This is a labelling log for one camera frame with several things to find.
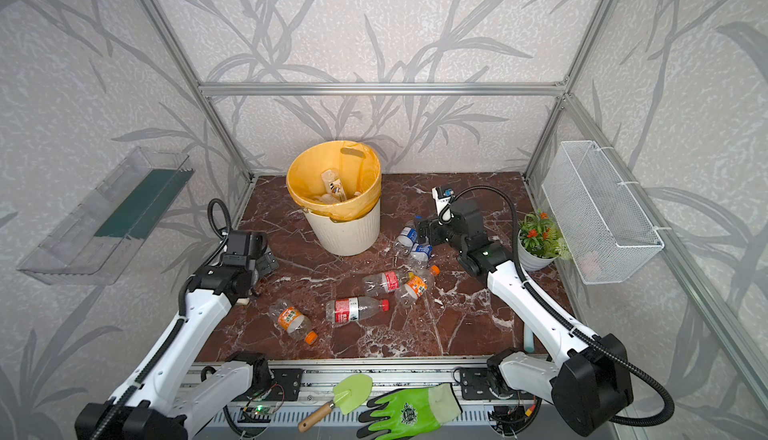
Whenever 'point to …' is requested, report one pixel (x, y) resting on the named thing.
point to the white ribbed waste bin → (350, 238)
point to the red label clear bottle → (349, 310)
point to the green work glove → (409, 413)
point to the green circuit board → (260, 410)
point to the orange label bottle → (296, 323)
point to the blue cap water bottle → (407, 237)
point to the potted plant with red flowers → (540, 242)
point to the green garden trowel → (350, 392)
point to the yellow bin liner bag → (340, 180)
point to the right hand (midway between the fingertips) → (432, 206)
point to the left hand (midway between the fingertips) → (256, 253)
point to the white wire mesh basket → (603, 220)
